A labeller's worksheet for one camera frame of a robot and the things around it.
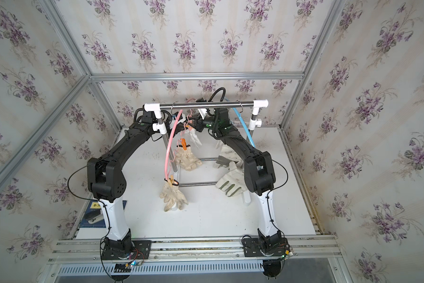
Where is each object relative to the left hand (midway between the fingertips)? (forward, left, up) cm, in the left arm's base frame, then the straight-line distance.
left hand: (185, 125), depth 88 cm
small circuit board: (-57, +23, -27) cm, 67 cm away
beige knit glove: (-15, -1, -9) cm, 17 cm away
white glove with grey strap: (-24, -24, -14) cm, 37 cm away
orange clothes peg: (-13, -1, +1) cm, 13 cm away
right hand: (-1, -3, +4) cm, 5 cm away
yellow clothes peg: (-29, +3, -3) cm, 29 cm away
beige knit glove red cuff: (-31, +4, -14) cm, 34 cm away
